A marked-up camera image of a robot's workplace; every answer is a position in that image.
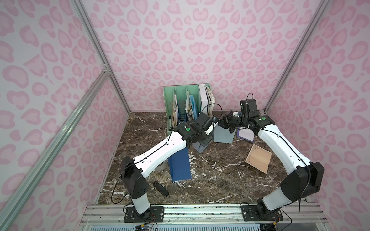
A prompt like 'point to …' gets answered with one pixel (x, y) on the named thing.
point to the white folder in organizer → (204, 98)
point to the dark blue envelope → (179, 166)
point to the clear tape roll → (163, 166)
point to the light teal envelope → (221, 134)
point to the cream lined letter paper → (259, 158)
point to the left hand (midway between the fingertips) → (207, 132)
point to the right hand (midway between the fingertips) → (212, 120)
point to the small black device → (162, 190)
